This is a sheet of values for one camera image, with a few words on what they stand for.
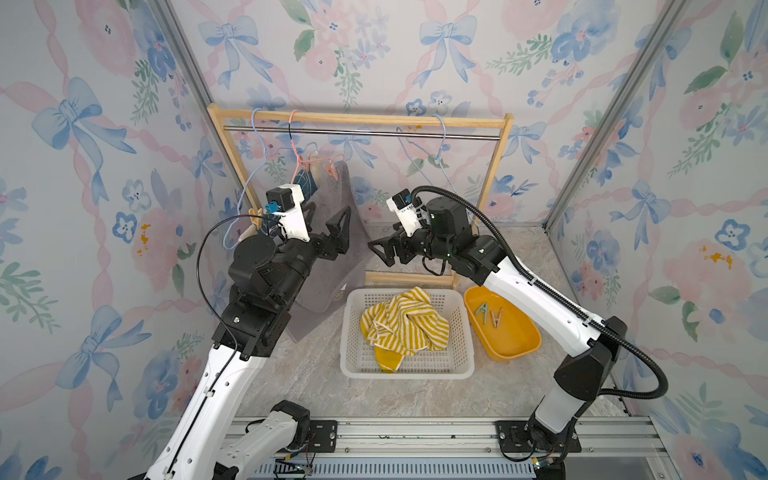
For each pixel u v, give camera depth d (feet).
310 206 1.87
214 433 1.22
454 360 2.77
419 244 1.96
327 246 1.66
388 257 2.04
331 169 2.59
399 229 2.02
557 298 1.51
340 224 1.64
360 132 1.97
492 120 1.87
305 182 2.69
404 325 2.59
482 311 3.12
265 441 1.78
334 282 3.18
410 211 1.96
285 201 1.43
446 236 1.75
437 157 3.44
